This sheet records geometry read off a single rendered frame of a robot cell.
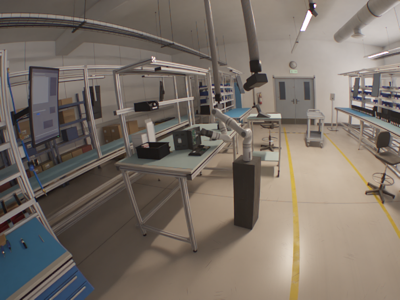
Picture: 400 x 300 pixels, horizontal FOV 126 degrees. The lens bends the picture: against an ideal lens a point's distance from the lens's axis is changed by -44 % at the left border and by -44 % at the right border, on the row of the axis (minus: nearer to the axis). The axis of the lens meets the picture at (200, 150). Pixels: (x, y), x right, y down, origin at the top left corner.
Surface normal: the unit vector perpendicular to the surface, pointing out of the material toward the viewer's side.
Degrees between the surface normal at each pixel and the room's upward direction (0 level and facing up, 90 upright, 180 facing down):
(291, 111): 90
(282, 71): 90
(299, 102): 90
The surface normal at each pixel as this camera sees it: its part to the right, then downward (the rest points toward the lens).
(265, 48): -0.40, 0.32
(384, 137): -0.15, 0.13
